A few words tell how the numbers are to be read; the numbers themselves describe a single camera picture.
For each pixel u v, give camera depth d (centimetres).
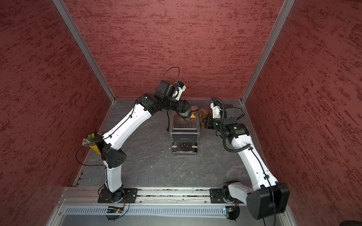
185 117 75
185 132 70
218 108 68
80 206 71
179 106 67
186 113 73
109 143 46
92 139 85
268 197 37
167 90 57
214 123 66
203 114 75
